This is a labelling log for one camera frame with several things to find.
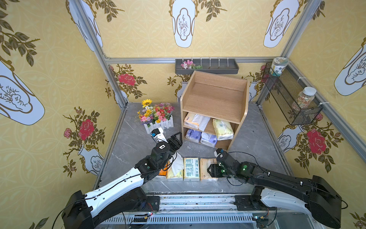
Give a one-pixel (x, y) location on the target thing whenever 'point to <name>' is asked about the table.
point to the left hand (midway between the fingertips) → (174, 134)
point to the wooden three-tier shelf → (213, 108)
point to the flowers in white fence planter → (153, 116)
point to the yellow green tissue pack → (224, 130)
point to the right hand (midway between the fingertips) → (211, 168)
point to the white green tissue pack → (191, 169)
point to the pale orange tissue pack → (197, 121)
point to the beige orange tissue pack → (205, 163)
